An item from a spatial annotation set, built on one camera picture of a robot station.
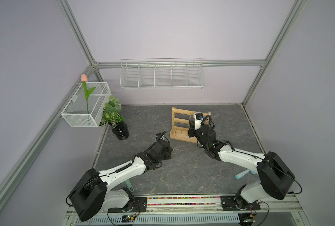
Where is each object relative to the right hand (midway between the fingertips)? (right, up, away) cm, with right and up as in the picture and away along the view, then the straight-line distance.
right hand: (189, 120), depth 83 cm
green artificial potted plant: (-45, +4, -4) cm, 45 cm away
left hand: (-12, -18, +1) cm, 22 cm away
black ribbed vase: (-45, -7, +10) cm, 47 cm away
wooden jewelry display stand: (-5, -1, +5) cm, 7 cm away
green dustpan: (-35, -37, -3) cm, 51 cm away
